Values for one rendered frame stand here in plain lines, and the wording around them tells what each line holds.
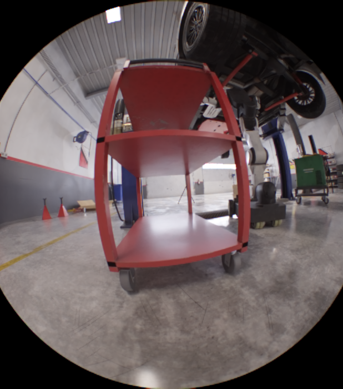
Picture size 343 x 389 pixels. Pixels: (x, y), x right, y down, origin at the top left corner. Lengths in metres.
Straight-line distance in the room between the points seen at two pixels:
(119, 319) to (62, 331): 0.18
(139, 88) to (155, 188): 9.80
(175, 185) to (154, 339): 10.30
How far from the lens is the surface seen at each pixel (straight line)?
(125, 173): 1.32
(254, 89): 2.15
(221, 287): 0.44
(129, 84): 0.66
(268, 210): 0.95
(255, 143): 1.12
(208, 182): 11.36
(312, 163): 2.34
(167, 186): 10.28
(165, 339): 0.34
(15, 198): 2.95
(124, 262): 0.35
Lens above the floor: 0.32
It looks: 1 degrees down
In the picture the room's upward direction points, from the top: 4 degrees counter-clockwise
